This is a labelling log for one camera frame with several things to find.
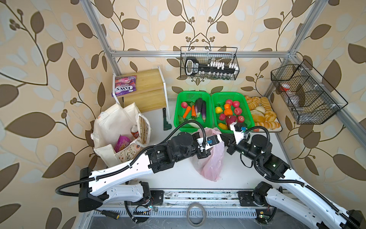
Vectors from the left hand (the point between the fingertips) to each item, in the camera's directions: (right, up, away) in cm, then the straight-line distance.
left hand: (216, 137), depth 59 cm
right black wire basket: (+51, +17, +13) cm, 56 cm away
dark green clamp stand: (-28, +1, +43) cm, 52 cm away
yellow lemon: (+11, +13, +49) cm, 52 cm away
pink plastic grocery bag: (-1, -17, +11) cm, 20 cm away
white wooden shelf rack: (-40, +24, +46) cm, 65 cm away
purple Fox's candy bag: (-48, +27, +22) cm, 59 cm away
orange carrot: (-13, +12, +52) cm, 55 cm away
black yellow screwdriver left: (-51, -39, +10) cm, 65 cm away
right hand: (+5, -1, +10) cm, 11 cm away
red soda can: (-46, -2, +32) cm, 56 cm away
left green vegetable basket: (-8, +17, +56) cm, 59 cm away
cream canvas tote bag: (-55, +5, +24) cm, 60 cm away
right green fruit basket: (+13, +22, +57) cm, 62 cm away
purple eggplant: (0, +12, +50) cm, 52 cm away
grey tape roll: (-9, -38, +15) cm, 42 cm away
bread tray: (+44, +9, +46) cm, 64 cm away
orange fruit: (+18, +12, +46) cm, 51 cm away
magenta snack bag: (-49, -6, +22) cm, 54 cm away
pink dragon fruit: (+19, +6, +40) cm, 45 cm away
